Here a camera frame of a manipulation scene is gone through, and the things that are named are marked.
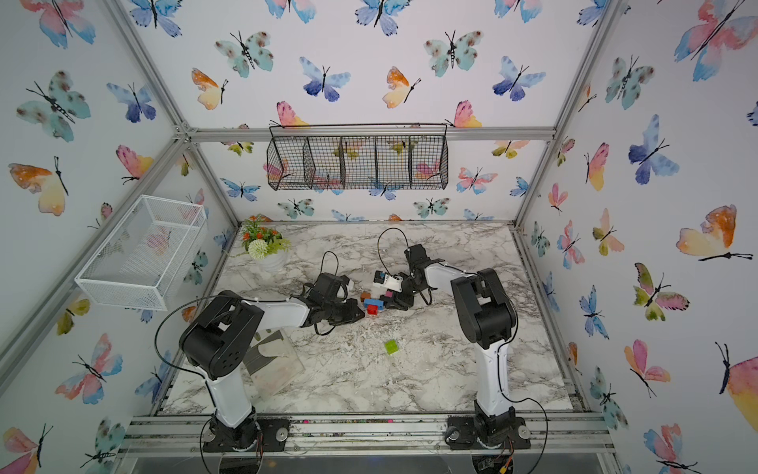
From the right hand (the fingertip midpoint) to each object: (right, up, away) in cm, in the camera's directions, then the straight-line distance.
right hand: (393, 291), depth 100 cm
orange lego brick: (-9, -1, -1) cm, 9 cm away
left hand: (-8, -6, -5) cm, 11 cm away
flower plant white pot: (-40, +16, -7) cm, 44 cm away
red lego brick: (-7, -5, -4) cm, 10 cm away
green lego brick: (-1, -15, -12) cm, 19 cm away
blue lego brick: (-7, -3, -4) cm, 8 cm away
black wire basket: (-12, +44, -1) cm, 46 cm away
